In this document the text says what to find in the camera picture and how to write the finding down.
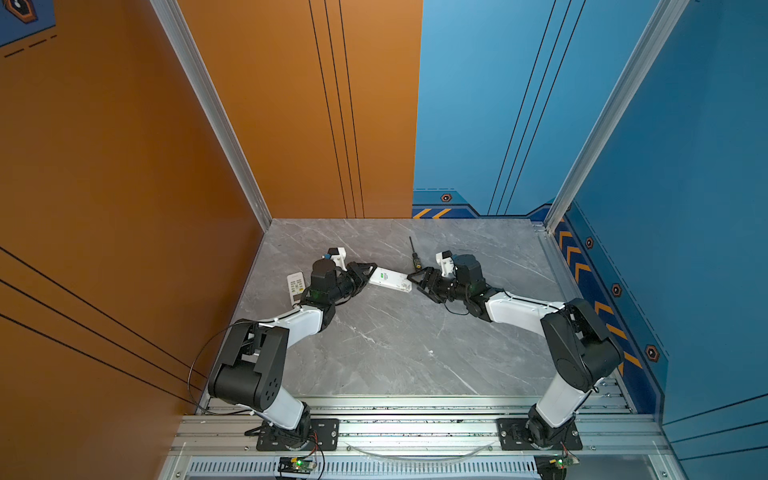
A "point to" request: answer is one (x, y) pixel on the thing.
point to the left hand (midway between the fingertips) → (378, 264)
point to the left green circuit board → (295, 465)
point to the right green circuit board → (554, 466)
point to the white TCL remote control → (391, 279)
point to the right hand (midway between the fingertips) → (410, 282)
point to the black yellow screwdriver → (416, 260)
